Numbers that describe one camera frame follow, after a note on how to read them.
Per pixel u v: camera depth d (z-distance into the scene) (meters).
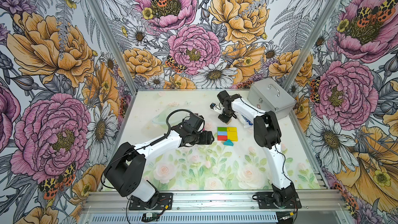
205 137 0.76
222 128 0.99
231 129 1.00
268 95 0.99
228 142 0.94
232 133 0.98
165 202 0.73
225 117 0.94
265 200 0.73
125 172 0.43
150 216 0.72
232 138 0.96
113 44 0.94
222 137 0.96
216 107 0.94
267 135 0.61
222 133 0.97
